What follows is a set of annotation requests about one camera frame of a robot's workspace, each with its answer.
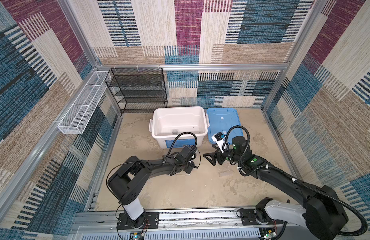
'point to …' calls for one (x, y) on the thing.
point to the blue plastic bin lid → (220, 120)
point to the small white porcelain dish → (174, 132)
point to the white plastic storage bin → (168, 123)
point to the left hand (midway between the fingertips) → (190, 161)
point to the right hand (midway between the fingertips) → (209, 152)
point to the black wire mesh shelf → (139, 90)
